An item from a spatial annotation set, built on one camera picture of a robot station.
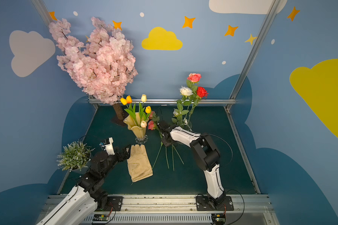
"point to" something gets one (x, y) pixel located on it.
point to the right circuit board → (218, 219)
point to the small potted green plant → (75, 157)
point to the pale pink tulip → (143, 124)
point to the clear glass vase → (186, 124)
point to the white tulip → (142, 113)
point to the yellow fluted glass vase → (138, 127)
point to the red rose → (201, 93)
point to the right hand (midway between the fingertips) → (171, 139)
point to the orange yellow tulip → (131, 109)
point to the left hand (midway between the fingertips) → (124, 144)
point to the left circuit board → (100, 217)
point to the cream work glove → (139, 164)
